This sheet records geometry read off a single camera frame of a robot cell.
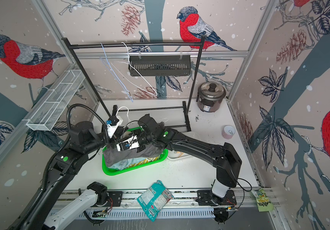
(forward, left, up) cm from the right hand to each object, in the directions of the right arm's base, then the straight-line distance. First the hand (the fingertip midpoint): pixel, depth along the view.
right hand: (124, 138), depth 68 cm
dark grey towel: (-8, +5, -4) cm, 10 cm away
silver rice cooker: (+40, -49, -9) cm, 64 cm away
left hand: (+3, -2, +7) cm, 8 cm away
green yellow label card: (-20, -70, -25) cm, 78 cm away
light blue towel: (-6, +1, -17) cm, 19 cm away
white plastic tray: (+3, -26, -25) cm, 36 cm away
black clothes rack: (+32, +22, -22) cm, 45 cm away
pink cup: (+19, -60, -22) cm, 67 cm away
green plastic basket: (-11, +10, -17) cm, 23 cm away
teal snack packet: (-22, -15, -22) cm, 35 cm away
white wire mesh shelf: (+19, +42, +6) cm, 47 cm away
